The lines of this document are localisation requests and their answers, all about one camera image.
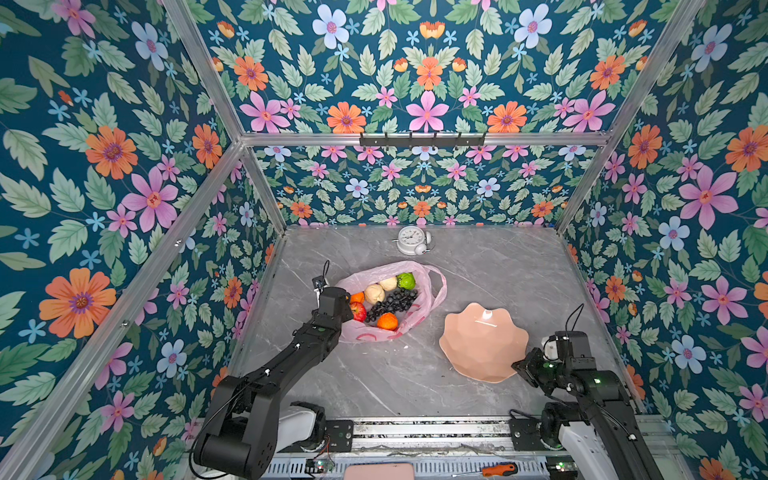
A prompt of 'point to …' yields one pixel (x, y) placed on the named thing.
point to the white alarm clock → (413, 240)
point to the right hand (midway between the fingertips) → (510, 362)
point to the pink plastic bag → (430, 284)
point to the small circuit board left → (322, 465)
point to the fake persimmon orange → (388, 321)
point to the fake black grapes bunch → (399, 301)
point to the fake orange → (358, 297)
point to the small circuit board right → (561, 466)
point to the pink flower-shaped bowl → (483, 344)
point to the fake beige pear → (374, 293)
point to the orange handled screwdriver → (504, 469)
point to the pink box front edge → (379, 471)
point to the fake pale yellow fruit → (389, 284)
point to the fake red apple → (358, 311)
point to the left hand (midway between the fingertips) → (341, 294)
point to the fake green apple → (406, 280)
